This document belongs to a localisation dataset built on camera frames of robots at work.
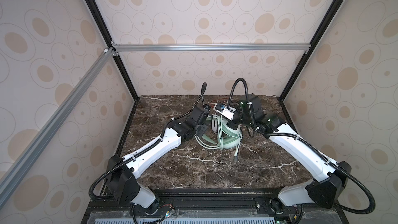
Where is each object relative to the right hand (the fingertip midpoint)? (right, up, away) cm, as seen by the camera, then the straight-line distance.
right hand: (223, 111), depth 74 cm
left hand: (-9, -5, +4) cm, 11 cm away
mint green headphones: (+2, -12, -2) cm, 13 cm away
